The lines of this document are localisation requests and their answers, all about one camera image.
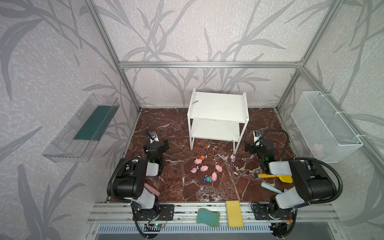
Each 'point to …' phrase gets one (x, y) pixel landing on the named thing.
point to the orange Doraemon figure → (203, 157)
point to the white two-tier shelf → (219, 116)
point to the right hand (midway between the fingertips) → (253, 135)
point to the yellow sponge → (234, 215)
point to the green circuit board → (160, 225)
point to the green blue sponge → (208, 217)
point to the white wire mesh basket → (326, 131)
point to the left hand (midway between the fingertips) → (157, 134)
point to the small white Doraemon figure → (232, 157)
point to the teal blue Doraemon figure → (207, 178)
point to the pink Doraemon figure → (194, 170)
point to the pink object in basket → (318, 150)
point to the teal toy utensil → (264, 184)
